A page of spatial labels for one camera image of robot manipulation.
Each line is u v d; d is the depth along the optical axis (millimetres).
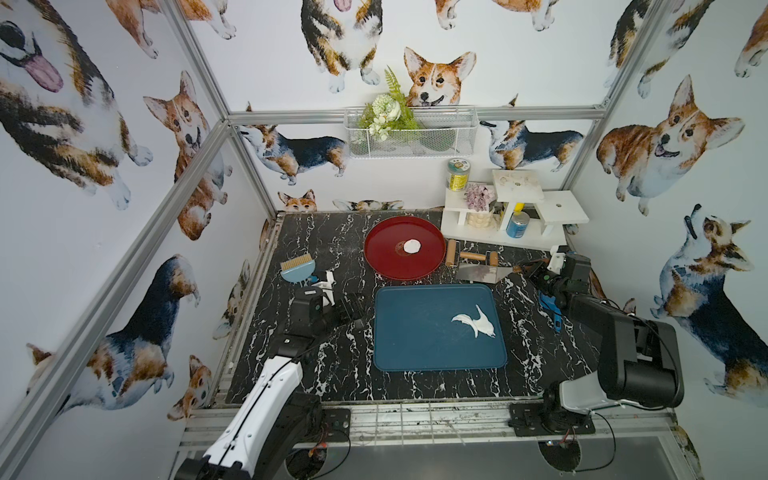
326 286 736
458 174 1035
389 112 781
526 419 733
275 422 574
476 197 965
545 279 813
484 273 1221
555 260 840
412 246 1101
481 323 905
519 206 1070
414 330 908
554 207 1022
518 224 1066
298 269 1038
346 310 717
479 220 1112
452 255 1058
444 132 926
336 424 739
